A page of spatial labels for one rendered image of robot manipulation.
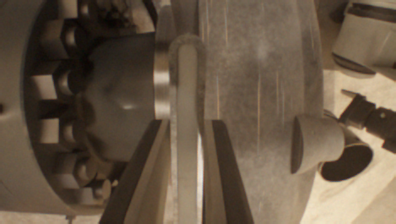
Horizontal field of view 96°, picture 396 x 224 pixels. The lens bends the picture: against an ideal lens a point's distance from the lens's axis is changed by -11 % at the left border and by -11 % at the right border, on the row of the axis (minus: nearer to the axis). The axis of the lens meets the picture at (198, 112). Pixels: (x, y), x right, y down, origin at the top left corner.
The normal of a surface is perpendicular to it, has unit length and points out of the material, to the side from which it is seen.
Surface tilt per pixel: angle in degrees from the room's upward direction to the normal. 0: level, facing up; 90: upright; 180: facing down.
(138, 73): 46
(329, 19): 0
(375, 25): 73
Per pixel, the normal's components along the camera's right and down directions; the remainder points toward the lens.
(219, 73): -0.56, 0.03
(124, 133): -0.07, 0.48
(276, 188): 0.00, 0.28
